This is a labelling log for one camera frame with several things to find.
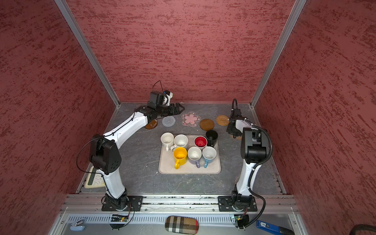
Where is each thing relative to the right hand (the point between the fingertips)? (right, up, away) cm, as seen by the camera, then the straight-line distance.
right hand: (233, 133), depth 102 cm
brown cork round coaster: (-19, +6, +6) cm, 20 cm away
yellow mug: (-37, -14, -11) cm, 41 cm away
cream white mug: (-46, -3, -9) cm, 47 cm away
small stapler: (-83, -39, -35) cm, 98 cm away
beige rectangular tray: (-46, -19, -12) cm, 51 cm away
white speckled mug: (-37, -4, -7) cm, 38 cm away
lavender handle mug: (-28, -13, -10) cm, 33 cm away
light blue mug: (-19, -12, -12) cm, 25 cm away
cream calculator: (-84, -23, -22) cm, 90 cm away
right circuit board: (-7, -39, -30) cm, 50 cm away
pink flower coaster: (-31, +10, +9) cm, 34 cm away
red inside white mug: (-24, -4, -9) cm, 26 cm away
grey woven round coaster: (-48, +8, +8) cm, 49 cm away
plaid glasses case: (-34, -38, -36) cm, 63 cm away
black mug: (-17, 0, -9) cm, 19 cm away
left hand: (-38, +15, -15) cm, 43 cm away
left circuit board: (-68, -40, -29) cm, 84 cm away
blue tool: (+7, -40, -36) cm, 54 cm away
